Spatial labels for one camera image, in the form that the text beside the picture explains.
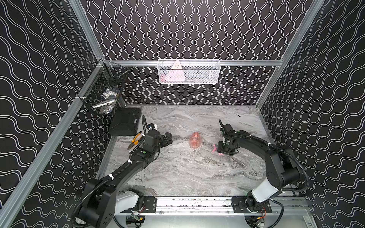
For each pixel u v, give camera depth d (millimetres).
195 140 1011
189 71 1301
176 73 891
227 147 773
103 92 860
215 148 939
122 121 1039
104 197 404
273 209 732
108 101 763
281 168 463
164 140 761
